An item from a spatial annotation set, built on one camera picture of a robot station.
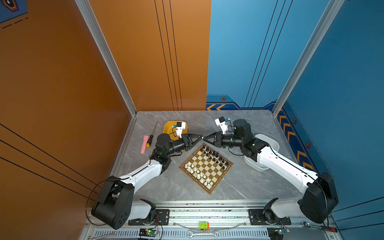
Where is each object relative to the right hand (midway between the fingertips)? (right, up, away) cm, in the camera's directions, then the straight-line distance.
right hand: (203, 140), depth 71 cm
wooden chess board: (+2, -19, +18) cm, 26 cm away
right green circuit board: (+35, -44, -1) cm, 57 cm away
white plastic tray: (+45, -4, +25) cm, 52 cm away
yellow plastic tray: (-15, +4, +3) cm, 16 cm away
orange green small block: (0, -40, -2) cm, 40 cm away
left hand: (0, +1, 0) cm, 1 cm away
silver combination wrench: (-6, -43, -2) cm, 44 cm away
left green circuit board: (-26, -44, -1) cm, 51 cm away
